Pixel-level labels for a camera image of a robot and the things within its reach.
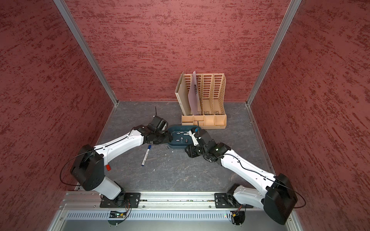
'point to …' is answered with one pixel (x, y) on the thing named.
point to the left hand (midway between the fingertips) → (168, 141)
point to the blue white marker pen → (146, 155)
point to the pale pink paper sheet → (194, 96)
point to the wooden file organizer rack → (211, 92)
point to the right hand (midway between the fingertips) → (188, 152)
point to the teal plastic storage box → (176, 143)
